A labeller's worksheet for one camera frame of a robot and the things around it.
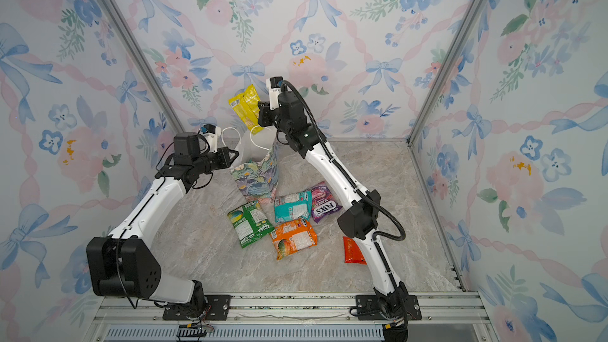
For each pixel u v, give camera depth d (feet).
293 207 3.04
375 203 1.82
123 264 1.36
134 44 2.80
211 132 2.40
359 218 1.99
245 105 2.56
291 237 2.81
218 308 2.42
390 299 2.08
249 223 2.95
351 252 2.80
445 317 2.47
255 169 2.65
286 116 2.01
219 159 2.40
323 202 3.12
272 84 2.18
